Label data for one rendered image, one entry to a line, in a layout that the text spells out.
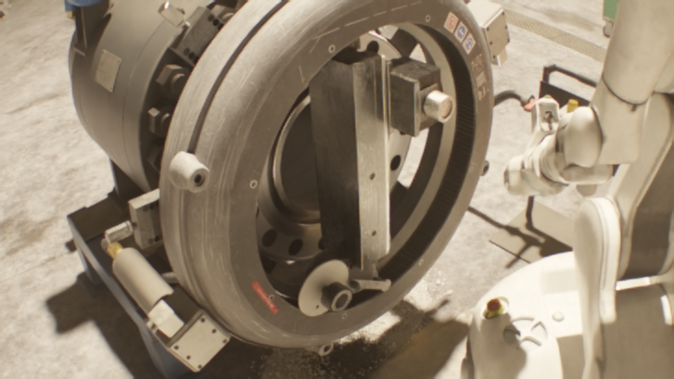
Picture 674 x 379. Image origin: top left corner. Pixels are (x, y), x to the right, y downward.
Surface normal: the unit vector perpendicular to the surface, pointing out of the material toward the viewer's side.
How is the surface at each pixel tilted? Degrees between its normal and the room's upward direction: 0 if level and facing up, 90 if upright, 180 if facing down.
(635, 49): 107
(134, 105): 68
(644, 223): 76
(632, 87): 114
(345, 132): 92
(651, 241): 60
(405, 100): 92
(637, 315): 23
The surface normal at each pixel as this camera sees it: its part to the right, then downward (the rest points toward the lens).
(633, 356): -0.01, -0.56
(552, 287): 0.01, 0.22
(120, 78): -0.65, -0.04
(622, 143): 0.01, 0.80
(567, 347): -0.02, -0.84
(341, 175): -0.72, 0.42
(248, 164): 0.69, 0.38
